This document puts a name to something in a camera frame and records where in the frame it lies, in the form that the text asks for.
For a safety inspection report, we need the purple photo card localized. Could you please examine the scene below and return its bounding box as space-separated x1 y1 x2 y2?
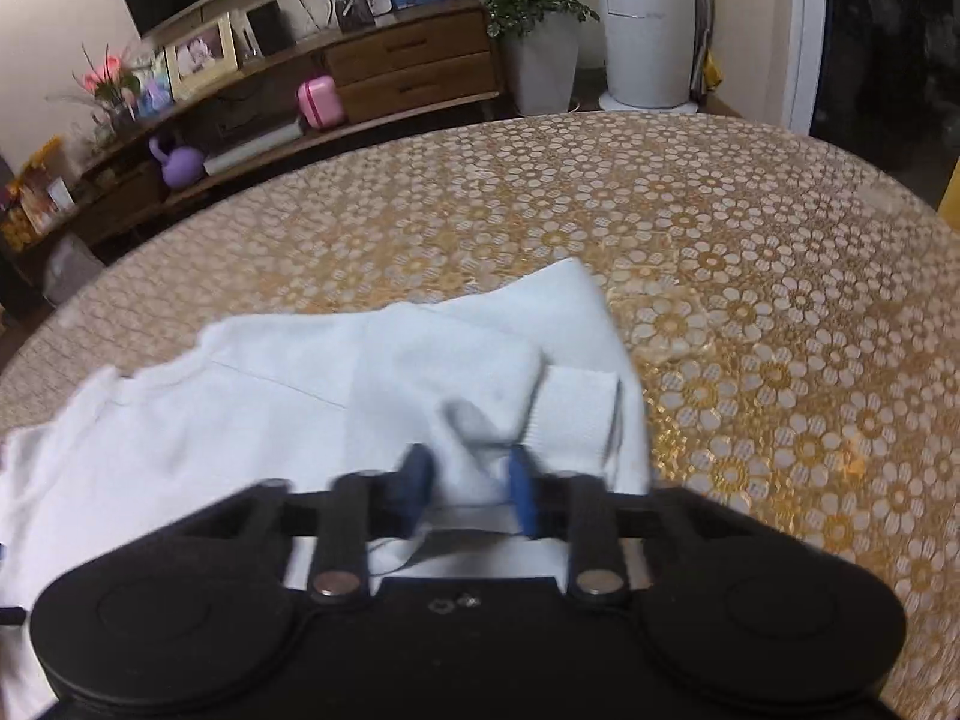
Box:
131 52 175 117

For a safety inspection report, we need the white flat box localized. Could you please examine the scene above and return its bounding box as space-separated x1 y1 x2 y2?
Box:
202 120 307 175

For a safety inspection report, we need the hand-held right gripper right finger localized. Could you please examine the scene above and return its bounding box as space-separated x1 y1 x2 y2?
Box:
506 444 752 614

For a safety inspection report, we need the white tower air conditioner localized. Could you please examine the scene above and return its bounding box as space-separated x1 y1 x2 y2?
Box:
589 0 702 112

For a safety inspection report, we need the cream photo frame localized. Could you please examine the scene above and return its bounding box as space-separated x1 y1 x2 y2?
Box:
163 13 239 100

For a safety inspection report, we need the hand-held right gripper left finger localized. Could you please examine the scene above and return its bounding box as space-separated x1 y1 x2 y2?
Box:
186 444 436 610

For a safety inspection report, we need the pink case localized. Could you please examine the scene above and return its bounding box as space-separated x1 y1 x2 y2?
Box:
297 75 347 130

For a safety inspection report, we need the purple kettlebell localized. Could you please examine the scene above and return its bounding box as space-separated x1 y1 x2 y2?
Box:
148 136 207 190

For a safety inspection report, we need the pink flower plant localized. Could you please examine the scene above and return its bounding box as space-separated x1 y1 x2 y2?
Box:
45 41 143 136

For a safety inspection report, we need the green plant in white pot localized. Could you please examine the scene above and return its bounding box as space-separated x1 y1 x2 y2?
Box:
450 0 601 117

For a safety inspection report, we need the white sweatshirt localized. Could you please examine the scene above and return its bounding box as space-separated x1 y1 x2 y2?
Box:
0 257 652 720

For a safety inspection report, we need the wooden TV cabinet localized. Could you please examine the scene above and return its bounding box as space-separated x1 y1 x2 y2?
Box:
0 0 505 271

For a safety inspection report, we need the gold floral lace tablecloth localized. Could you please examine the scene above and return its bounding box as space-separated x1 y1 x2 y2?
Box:
0 111 960 720

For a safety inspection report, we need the orange snack package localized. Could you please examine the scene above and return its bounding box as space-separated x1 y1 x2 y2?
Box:
15 136 72 215

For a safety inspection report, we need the black speaker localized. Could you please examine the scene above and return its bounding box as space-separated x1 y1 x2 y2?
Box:
246 0 295 57

